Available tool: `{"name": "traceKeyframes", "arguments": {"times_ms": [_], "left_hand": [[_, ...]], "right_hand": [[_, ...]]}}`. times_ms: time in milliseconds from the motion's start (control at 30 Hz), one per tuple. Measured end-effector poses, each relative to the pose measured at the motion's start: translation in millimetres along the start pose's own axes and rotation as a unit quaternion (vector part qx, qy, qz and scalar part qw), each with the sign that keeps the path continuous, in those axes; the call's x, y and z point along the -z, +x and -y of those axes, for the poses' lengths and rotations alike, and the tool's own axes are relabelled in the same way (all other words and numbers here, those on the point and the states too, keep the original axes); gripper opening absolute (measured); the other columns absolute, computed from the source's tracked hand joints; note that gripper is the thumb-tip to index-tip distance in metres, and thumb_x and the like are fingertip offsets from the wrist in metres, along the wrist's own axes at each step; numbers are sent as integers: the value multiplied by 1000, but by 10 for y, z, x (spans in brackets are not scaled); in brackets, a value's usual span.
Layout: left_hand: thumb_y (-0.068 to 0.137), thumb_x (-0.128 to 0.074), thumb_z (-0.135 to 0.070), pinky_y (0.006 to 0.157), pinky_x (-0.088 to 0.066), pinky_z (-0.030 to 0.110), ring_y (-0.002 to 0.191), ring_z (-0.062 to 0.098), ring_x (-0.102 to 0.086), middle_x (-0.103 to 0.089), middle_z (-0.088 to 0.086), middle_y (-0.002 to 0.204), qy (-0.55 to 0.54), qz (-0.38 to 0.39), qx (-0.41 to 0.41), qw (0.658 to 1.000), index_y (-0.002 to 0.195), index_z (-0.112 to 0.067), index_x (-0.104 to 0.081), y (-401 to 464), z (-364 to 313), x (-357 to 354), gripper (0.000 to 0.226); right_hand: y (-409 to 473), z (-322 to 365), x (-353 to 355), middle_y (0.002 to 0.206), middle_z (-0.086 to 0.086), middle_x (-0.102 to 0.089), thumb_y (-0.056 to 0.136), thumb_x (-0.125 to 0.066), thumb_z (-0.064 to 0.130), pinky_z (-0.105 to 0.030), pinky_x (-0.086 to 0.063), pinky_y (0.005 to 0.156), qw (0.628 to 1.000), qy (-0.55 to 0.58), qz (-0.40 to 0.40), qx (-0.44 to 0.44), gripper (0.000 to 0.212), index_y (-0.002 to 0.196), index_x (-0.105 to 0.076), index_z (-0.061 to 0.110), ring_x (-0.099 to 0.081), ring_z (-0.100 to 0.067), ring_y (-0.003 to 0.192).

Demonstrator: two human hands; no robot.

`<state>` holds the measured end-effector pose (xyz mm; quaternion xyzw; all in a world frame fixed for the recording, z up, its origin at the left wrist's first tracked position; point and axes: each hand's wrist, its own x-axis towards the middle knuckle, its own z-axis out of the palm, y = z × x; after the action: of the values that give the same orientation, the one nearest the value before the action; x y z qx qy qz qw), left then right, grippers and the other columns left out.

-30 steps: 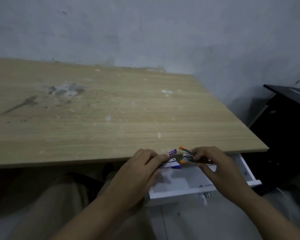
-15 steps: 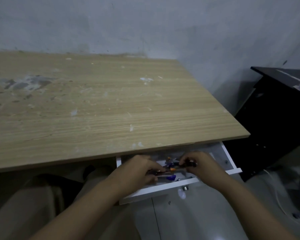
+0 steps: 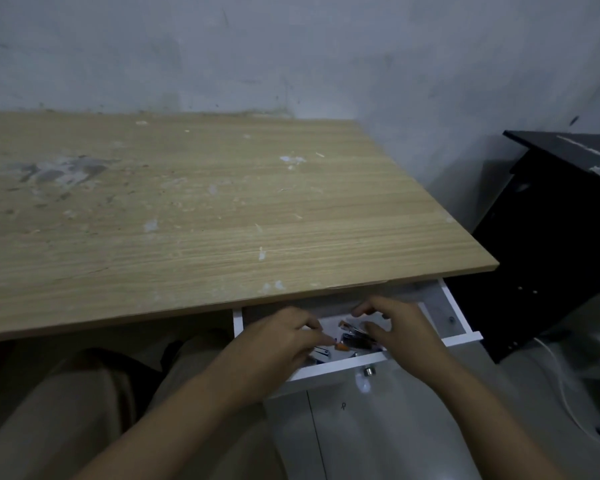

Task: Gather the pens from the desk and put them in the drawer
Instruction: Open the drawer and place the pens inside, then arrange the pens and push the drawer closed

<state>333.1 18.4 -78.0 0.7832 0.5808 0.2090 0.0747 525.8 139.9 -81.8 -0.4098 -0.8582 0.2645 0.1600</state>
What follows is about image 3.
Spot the person's right hand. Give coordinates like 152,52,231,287
350,295,452,378

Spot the person's left hand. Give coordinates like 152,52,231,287
215,307,336,403

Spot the person's right forearm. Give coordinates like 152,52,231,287
414,356,568,480

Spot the person's left forearm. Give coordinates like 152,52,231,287
72,370,261,480

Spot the black and silver stapler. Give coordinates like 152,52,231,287
340,332,384,352

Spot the white drawer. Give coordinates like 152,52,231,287
232,279,484,400

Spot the white cabinet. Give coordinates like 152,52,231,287
263,340,483,480

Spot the black wooden furniture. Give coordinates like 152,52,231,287
445,130,600,364

